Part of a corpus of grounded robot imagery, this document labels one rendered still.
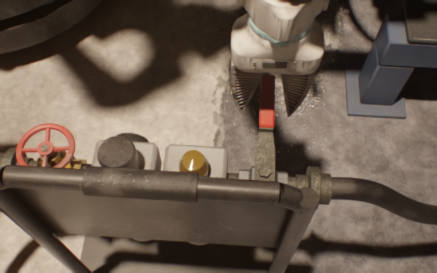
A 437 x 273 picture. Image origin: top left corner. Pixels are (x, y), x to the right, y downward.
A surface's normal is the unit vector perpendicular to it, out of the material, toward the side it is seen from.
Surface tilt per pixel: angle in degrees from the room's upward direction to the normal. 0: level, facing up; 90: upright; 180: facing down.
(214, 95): 0
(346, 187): 15
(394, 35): 0
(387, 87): 90
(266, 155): 0
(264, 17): 90
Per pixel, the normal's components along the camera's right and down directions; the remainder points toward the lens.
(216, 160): 0.00, -0.46
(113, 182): -0.03, -0.04
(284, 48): 0.06, 0.89
